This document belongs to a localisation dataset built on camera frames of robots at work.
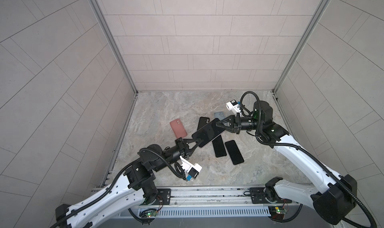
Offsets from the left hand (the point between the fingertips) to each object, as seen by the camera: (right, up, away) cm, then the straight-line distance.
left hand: (200, 136), depth 58 cm
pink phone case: (-14, -3, +39) cm, 41 cm away
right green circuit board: (+36, -37, +10) cm, 53 cm away
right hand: (+8, +2, +3) cm, 9 cm away
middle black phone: (+11, -13, +29) cm, 34 cm away
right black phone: (+20, -16, +28) cm, 38 cm away
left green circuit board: (-22, -36, +7) cm, 42 cm away
